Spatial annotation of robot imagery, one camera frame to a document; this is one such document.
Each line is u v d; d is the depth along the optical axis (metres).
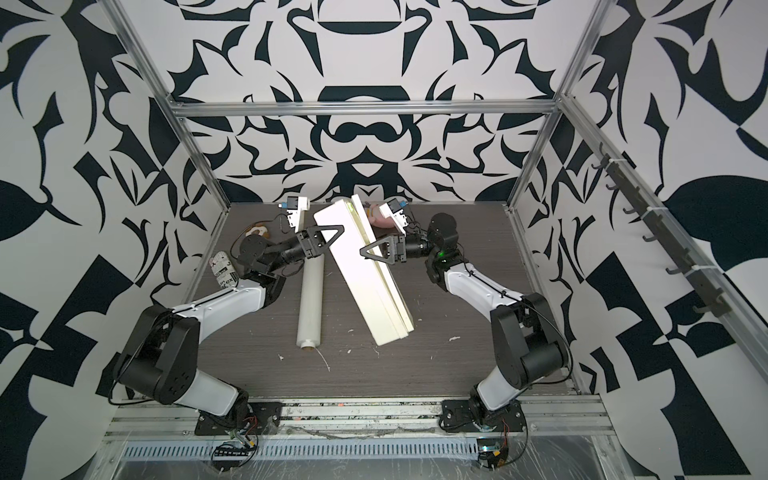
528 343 0.45
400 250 0.64
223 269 0.97
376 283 0.66
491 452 0.71
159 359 0.44
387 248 0.64
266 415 0.74
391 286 0.67
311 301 0.89
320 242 0.64
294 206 0.68
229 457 0.73
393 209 0.69
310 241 0.64
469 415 0.74
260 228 1.08
